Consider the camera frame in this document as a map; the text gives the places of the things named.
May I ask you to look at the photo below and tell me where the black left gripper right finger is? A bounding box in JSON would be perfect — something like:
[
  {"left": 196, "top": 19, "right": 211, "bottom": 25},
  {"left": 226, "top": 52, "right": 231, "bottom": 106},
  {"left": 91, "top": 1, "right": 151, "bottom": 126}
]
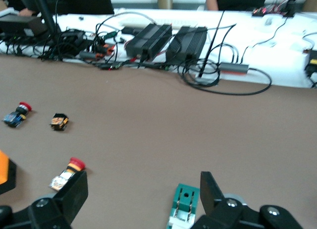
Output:
[{"left": 189, "top": 171, "right": 304, "bottom": 229}]

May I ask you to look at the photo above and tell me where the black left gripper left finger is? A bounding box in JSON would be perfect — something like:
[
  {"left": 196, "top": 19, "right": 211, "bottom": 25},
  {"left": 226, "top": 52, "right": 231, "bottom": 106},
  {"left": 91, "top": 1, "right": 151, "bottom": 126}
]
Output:
[{"left": 0, "top": 171, "right": 89, "bottom": 229}]

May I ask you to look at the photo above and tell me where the green load switch white handle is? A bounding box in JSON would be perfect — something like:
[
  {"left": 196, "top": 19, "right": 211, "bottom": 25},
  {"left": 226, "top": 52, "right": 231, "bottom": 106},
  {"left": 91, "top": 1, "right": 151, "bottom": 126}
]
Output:
[{"left": 169, "top": 183, "right": 201, "bottom": 229}]

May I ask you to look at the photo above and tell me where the red yellow emergency stop button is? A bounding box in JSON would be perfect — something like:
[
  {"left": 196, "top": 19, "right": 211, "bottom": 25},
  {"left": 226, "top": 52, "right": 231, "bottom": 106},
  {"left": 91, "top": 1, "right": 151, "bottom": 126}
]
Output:
[{"left": 49, "top": 157, "right": 86, "bottom": 191}]

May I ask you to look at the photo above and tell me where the orange push button box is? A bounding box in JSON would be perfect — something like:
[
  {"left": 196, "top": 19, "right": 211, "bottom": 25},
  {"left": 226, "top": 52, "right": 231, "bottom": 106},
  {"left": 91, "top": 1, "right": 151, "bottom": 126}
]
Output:
[{"left": 0, "top": 149, "right": 18, "bottom": 195}]

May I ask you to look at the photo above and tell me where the small orange contact block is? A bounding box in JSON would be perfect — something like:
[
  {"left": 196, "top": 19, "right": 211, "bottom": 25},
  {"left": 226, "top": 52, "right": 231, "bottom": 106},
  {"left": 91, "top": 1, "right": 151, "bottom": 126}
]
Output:
[{"left": 49, "top": 113, "right": 69, "bottom": 132}]

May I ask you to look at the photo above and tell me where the red mushroom button blue base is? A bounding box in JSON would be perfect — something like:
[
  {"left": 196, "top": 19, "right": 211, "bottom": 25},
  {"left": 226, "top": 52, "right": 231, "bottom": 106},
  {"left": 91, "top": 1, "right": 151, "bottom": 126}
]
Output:
[{"left": 1, "top": 101, "right": 33, "bottom": 128}]

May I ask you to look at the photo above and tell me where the grey orange adapter box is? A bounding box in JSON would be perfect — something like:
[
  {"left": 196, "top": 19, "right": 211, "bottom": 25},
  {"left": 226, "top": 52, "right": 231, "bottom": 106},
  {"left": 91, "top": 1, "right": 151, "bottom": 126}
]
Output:
[{"left": 219, "top": 62, "right": 250, "bottom": 76}]

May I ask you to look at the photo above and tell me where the black adapter brick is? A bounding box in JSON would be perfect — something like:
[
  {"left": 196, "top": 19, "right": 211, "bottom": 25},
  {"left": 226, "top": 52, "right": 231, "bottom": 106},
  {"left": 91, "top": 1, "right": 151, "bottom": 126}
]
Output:
[{"left": 60, "top": 29, "right": 87, "bottom": 54}]

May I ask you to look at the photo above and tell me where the black finned power supply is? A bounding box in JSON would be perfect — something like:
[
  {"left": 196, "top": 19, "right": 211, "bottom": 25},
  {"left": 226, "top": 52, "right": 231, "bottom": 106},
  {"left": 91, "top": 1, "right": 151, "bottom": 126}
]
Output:
[
  {"left": 125, "top": 23, "right": 173, "bottom": 61},
  {"left": 165, "top": 26, "right": 208, "bottom": 65}
]

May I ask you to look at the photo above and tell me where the black antenna rod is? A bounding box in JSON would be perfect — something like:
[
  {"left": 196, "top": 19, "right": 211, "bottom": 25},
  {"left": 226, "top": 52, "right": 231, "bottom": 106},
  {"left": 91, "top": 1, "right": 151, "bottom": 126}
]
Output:
[{"left": 198, "top": 9, "right": 226, "bottom": 79}]

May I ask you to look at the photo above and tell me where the yellow black device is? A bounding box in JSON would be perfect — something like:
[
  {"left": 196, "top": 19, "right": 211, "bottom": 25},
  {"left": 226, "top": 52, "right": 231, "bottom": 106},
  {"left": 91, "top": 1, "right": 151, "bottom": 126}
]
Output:
[{"left": 304, "top": 50, "right": 317, "bottom": 78}]

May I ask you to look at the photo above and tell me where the black box device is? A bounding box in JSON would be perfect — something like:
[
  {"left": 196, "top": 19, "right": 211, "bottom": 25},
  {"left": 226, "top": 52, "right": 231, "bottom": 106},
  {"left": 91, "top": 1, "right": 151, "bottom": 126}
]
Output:
[{"left": 0, "top": 15, "right": 48, "bottom": 39}]

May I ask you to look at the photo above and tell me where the black monitor stand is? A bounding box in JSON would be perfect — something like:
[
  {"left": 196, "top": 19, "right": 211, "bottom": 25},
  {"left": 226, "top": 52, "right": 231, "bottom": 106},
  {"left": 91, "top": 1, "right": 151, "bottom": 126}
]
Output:
[{"left": 16, "top": 0, "right": 62, "bottom": 34}]

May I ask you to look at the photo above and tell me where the black monitor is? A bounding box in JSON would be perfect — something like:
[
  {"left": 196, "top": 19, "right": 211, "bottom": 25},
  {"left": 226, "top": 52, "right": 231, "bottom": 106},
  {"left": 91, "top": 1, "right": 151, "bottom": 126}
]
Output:
[{"left": 55, "top": 0, "right": 115, "bottom": 16}]

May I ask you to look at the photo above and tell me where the black looped cable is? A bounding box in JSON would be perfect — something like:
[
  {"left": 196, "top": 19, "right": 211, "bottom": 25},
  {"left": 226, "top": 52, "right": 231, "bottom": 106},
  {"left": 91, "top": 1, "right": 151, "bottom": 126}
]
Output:
[{"left": 177, "top": 47, "right": 272, "bottom": 96}]

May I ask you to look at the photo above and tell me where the grey orange cable connector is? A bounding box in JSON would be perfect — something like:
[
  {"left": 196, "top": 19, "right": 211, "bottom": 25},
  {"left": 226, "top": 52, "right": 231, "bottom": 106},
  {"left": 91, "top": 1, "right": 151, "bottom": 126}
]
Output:
[{"left": 79, "top": 50, "right": 105, "bottom": 60}]

